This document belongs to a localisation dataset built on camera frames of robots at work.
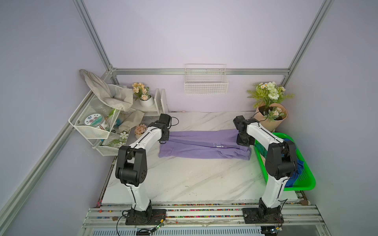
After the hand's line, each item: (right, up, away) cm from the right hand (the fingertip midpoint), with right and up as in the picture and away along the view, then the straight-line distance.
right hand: (246, 146), depth 93 cm
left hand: (-56, +6, +2) cm, 57 cm away
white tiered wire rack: (-75, +17, -20) cm, 80 cm away
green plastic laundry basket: (+29, -18, -11) cm, 36 cm away
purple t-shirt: (-21, 0, +8) cm, 22 cm away
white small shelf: (-58, +26, +8) cm, 64 cm away
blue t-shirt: (+25, -9, -13) cm, 29 cm away
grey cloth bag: (-77, +29, -11) cm, 83 cm away
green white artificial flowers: (+12, +33, -3) cm, 35 cm away
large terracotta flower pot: (+15, +20, -1) cm, 25 cm away
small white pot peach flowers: (-69, +35, +3) cm, 78 cm away
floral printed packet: (-80, +6, -7) cm, 80 cm away
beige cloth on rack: (-73, +16, -2) cm, 75 cm away
